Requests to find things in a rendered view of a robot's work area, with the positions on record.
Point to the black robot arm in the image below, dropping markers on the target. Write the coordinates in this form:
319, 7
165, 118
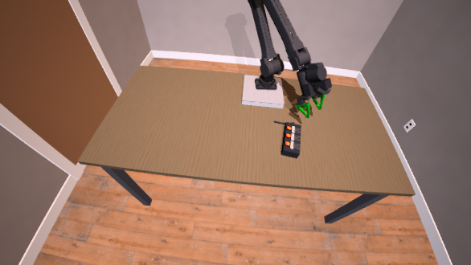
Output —
316, 73

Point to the dark grey power strip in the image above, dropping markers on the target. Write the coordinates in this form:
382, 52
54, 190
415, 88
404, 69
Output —
291, 140

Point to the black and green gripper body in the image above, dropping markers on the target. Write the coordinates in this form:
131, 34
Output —
302, 98

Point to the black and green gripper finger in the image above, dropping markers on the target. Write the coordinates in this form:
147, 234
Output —
307, 106
315, 101

